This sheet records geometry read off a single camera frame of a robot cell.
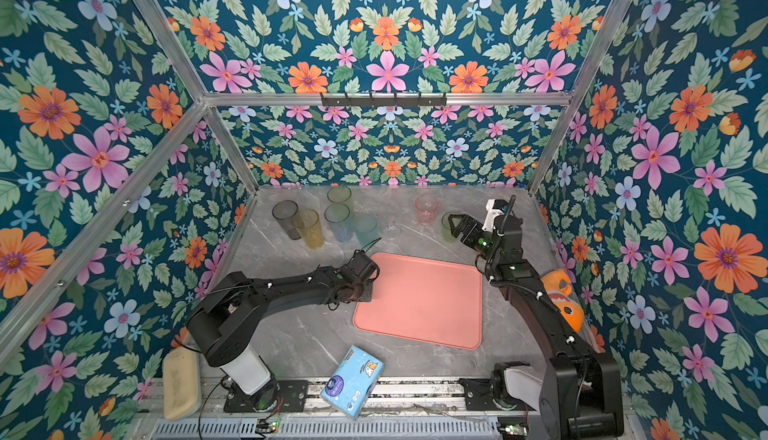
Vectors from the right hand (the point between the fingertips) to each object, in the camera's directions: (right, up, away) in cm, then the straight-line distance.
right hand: (460, 220), depth 81 cm
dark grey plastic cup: (-55, +3, +14) cm, 57 cm away
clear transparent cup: (-20, 0, +20) cm, 29 cm away
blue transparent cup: (-38, +1, +19) cm, 43 cm away
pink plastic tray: (-9, -26, +12) cm, 30 cm away
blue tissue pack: (-28, -39, -10) cm, 49 cm away
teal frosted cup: (-28, -3, +15) cm, 32 cm away
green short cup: (0, -6, +26) cm, 27 cm away
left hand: (-26, -21, +9) cm, 34 cm away
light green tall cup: (-41, +9, +37) cm, 56 cm away
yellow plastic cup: (-46, -2, +13) cm, 48 cm away
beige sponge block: (-70, -41, -9) cm, 81 cm away
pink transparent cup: (-7, +4, +29) cm, 30 cm away
